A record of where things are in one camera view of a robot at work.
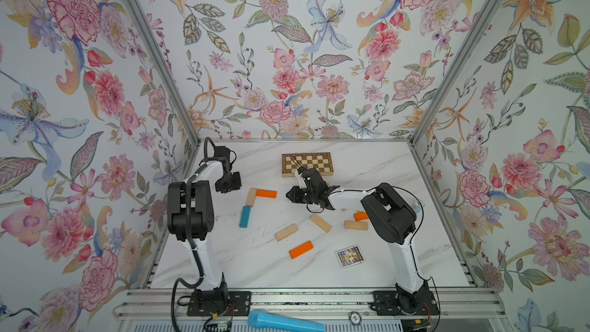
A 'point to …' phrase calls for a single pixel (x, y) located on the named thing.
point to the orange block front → (300, 250)
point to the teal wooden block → (245, 217)
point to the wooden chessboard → (320, 161)
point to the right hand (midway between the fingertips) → (286, 192)
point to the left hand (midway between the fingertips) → (239, 183)
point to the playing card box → (349, 256)
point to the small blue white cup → (417, 206)
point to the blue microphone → (261, 319)
